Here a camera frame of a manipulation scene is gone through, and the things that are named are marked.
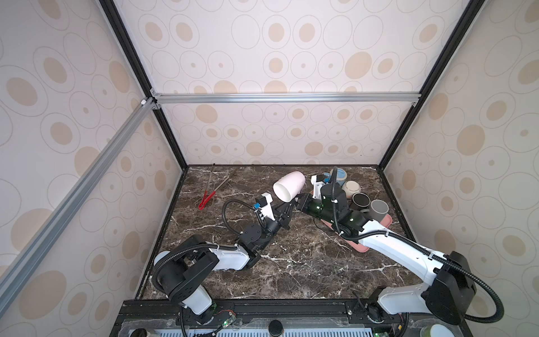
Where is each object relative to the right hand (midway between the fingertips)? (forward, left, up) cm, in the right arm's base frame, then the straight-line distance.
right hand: (290, 198), depth 76 cm
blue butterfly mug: (+23, -27, -14) cm, 38 cm away
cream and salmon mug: (+17, -30, -16) cm, 39 cm away
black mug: (+10, -33, -17) cm, 38 cm away
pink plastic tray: (+4, -46, -24) cm, 52 cm away
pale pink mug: (-1, +1, +8) cm, 8 cm away
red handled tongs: (+19, +40, -23) cm, 50 cm away
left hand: (-3, -3, +3) cm, 5 cm away
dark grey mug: (+4, -39, -15) cm, 41 cm away
